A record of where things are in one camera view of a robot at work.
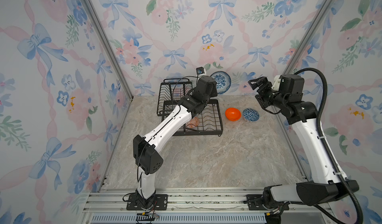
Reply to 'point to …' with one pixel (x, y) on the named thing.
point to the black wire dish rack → (172, 91)
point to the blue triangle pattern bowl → (250, 115)
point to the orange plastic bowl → (233, 114)
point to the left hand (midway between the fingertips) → (212, 82)
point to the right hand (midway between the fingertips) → (251, 86)
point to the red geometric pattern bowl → (193, 123)
